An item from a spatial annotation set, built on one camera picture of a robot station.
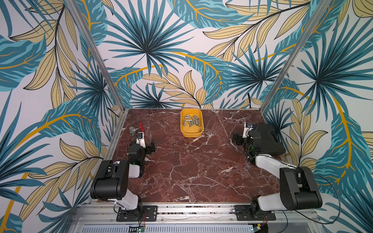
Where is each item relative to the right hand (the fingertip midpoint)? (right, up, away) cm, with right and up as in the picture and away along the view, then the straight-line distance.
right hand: (242, 131), depth 92 cm
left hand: (-61, -6, +1) cm, 61 cm away
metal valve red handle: (-68, +3, +12) cm, 69 cm away
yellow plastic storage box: (-31, +6, +18) cm, 37 cm away
